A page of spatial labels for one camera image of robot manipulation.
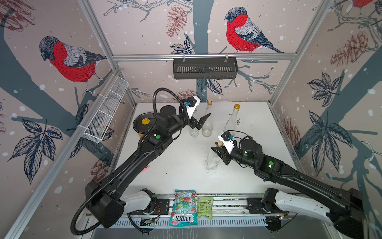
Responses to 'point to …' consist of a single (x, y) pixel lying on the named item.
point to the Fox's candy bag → (184, 211)
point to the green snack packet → (205, 206)
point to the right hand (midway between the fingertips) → (214, 143)
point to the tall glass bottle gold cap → (231, 125)
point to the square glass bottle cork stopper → (220, 143)
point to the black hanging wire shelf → (207, 68)
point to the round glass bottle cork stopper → (210, 101)
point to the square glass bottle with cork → (194, 132)
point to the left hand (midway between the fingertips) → (203, 104)
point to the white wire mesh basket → (97, 127)
